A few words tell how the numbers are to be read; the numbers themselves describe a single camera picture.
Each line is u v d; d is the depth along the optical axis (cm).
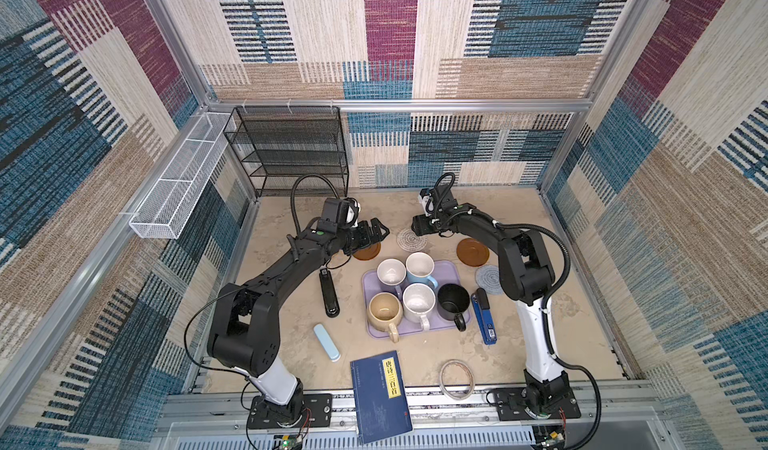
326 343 81
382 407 73
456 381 78
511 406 73
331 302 87
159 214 91
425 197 96
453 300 87
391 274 95
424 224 95
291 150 109
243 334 46
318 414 73
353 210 72
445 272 97
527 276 60
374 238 78
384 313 88
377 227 79
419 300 89
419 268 92
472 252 96
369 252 102
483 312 87
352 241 76
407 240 105
